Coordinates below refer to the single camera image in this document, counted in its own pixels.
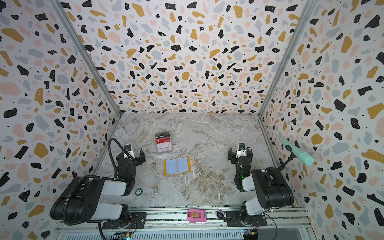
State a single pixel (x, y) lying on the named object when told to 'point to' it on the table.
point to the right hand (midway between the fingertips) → (241, 145)
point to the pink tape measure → (196, 215)
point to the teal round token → (138, 192)
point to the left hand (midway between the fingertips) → (134, 148)
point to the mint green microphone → (305, 157)
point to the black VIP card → (162, 135)
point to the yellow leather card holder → (177, 166)
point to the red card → (163, 140)
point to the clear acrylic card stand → (171, 143)
